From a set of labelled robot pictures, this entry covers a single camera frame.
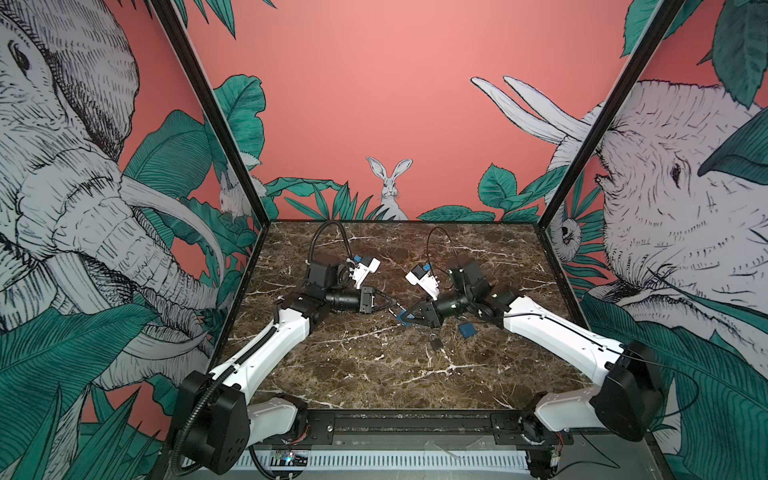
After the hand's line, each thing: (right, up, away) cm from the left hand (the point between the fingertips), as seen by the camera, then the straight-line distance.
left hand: (395, 302), depth 71 cm
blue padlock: (+1, -4, +1) cm, 4 cm away
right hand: (+2, -3, 0) cm, 4 cm away
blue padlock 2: (+23, -12, +20) cm, 32 cm away
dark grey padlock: (+13, -16, +18) cm, 27 cm away
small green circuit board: (-25, -37, -1) cm, 45 cm away
